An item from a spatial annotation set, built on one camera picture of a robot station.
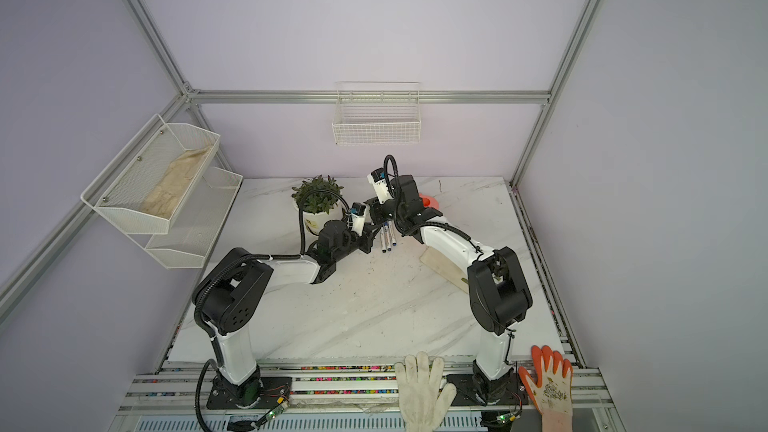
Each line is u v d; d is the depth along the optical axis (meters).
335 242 0.75
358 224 0.82
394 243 1.01
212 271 0.53
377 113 0.94
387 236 1.04
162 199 0.75
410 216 0.69
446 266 0.96
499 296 0.48
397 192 0.69
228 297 0.50
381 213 0.79
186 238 0.91
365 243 0.84
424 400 0.73
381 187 0.78
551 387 0.73
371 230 0.88
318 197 0.92
